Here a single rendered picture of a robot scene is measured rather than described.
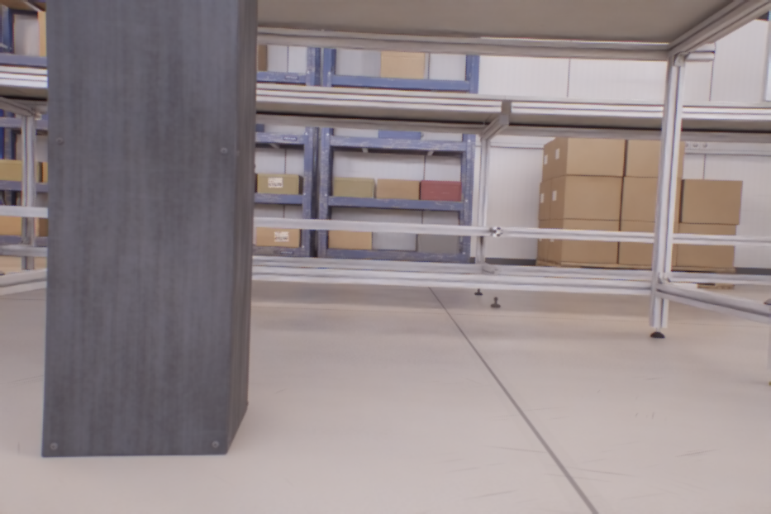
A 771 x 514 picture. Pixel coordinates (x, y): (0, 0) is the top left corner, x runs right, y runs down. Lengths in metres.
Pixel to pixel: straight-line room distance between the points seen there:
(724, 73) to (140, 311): 5.88
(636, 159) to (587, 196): 0.40
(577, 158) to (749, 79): 2.06
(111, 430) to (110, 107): 0.44
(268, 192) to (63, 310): 4.39
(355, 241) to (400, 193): 0.50
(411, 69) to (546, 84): 1.22
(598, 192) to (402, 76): 1.70
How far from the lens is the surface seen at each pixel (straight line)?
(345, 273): 2.34
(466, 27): 2.38
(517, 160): 5.91
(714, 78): 6.48
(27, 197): 4.01
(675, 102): 2.52
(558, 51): 2.47
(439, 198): 5.35
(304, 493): 0.91
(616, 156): 5.04
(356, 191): 5.32
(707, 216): 5.25
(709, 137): 4.07
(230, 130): 1.01
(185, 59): 1.03
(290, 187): 5.36
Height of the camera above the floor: 0.33
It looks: 3 degrees down
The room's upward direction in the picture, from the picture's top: 2 degrees clockwise
